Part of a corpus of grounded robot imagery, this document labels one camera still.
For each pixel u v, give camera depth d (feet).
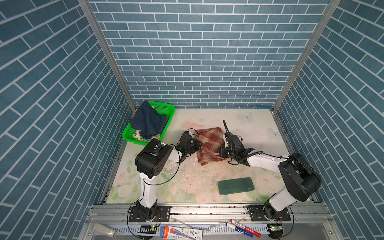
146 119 3.31
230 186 2.72
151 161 1.74
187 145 2.68
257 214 2.42
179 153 2.44
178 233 2.23
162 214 2.40
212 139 3.24
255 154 2.02
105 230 2.19
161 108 3.79
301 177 1.51
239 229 2.26
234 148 2.33
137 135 3.24
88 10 2.32
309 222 2.46
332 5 2.31
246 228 2.27
